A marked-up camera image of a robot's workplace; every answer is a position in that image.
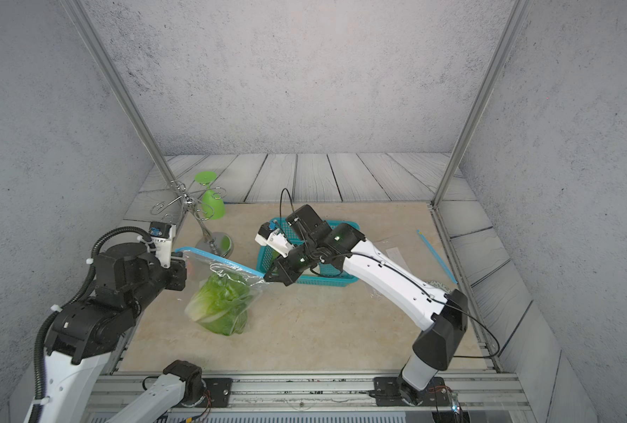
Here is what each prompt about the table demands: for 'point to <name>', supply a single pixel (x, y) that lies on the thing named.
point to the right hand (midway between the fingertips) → (268, 278)
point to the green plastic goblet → (213, 204)
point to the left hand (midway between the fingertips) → (185, 252)
